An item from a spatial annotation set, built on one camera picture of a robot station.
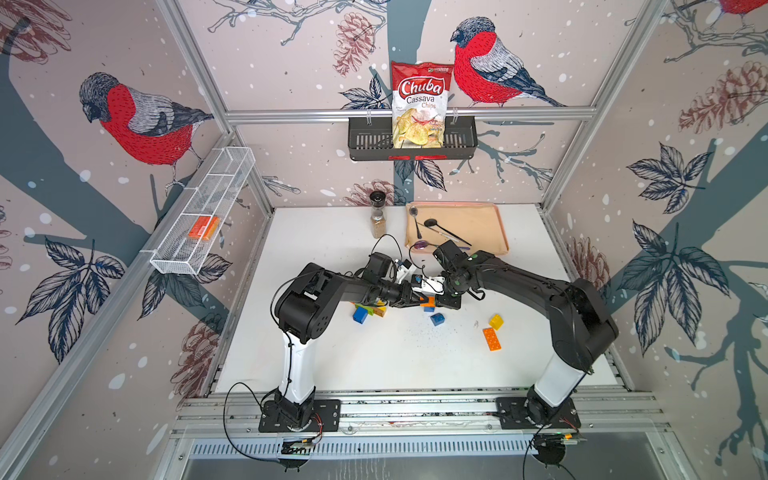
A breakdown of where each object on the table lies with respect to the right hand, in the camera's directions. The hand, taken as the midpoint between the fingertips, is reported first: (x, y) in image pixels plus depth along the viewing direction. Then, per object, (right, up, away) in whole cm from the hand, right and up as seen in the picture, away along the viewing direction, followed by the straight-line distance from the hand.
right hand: (439, 293), depth 91 cm
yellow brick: (+17, -8, -2) cm, 19 cm away
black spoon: (+1, +23, +24) cm, 33 cm away
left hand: (-4, -1, -1) cm, 4 cm away
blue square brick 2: (-1, -7, -3) cm, 8 cm away
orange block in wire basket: (-60, +20, -21) cm, 66 cm away
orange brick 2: (+14, -12, -5) cm, 20 cm away
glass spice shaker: (-20, +22, +15) cm, 34 cm away
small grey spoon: (-6, +27, +27) cm, 39 cm away
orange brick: (-3, -2, -3) cm, 5 cm away
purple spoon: (-3, +15, +19) cm, 24 cm away
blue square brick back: (-3, -5, 0) cm, 6 cm away
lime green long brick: (-22, -5, -1) cm, 22 cm away
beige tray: (+19, +21, +24) cm, 38 cm away
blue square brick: (-25, -6, -1) cm, 25 cm away
